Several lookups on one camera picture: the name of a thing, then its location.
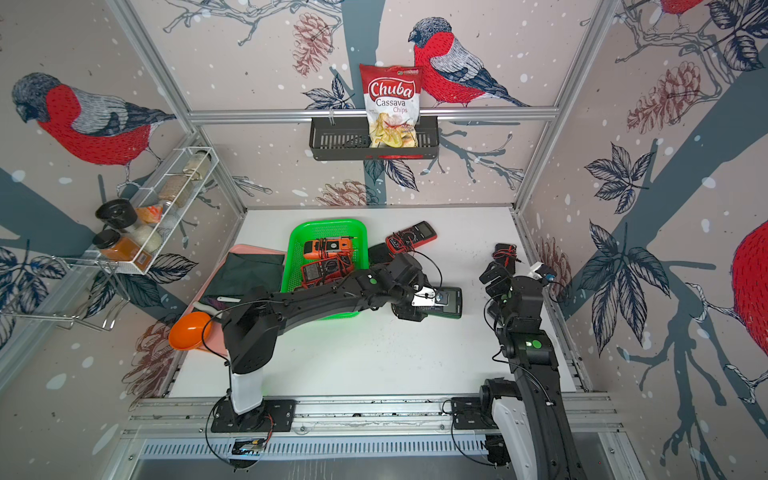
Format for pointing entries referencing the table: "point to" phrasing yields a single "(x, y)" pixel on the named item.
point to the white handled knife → (228, 299)
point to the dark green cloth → (238, 273)
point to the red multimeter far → (406, 240)
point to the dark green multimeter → (454, 308)
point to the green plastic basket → (319, 228)
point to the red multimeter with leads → (327, 271)
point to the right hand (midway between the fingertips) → (499, 269)
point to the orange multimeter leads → (321, 248)
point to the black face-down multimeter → (379, 255)
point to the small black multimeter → (505, 254)
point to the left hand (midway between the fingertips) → (431, 288)
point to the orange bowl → (191, 331)
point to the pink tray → (216, 341)
